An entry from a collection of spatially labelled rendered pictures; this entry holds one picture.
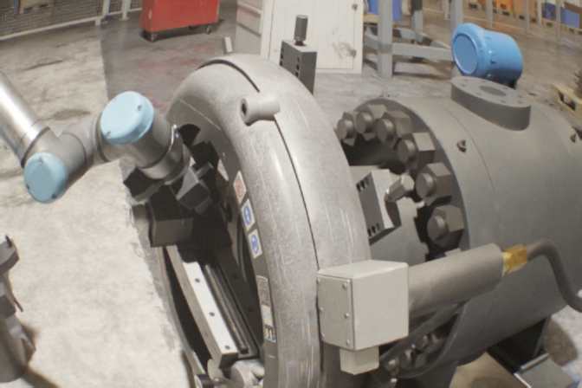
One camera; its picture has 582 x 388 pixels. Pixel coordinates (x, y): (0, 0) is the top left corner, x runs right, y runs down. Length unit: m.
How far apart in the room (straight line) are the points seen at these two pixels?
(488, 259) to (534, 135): 0.50
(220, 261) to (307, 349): 0.41
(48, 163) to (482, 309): 0.82
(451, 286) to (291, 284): 0.22
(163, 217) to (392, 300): 0.53
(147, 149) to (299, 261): 0.32
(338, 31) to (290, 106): 4.14
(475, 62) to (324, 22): 3.52
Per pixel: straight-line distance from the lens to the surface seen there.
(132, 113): 1.14
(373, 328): 0.92
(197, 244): 1.38
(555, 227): 1.43
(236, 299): 1.34
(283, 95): 1.10
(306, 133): 1.05
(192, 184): 1.27
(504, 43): 1.77
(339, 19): 5.20
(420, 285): 0.97
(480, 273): 1.03
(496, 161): 1.34
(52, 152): 1.10
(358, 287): 0.90
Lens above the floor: 1.26
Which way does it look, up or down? 22 degrees down
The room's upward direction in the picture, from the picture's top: 4 degrees clockwise
